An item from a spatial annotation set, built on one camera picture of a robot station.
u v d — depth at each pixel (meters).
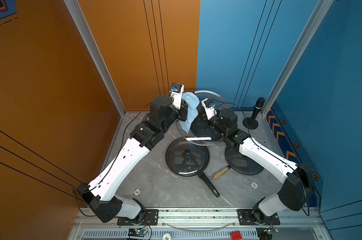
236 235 0.68
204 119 0.67
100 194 0.38
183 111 0.55
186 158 1.01
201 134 0.98
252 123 1.12
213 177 0.84
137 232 0.70
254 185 0.83
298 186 0.41
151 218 0.74
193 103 0.62
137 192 0.81
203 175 0.84
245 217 0.72
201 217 0.76
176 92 0.51
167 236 0.64
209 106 0.62
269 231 0.70
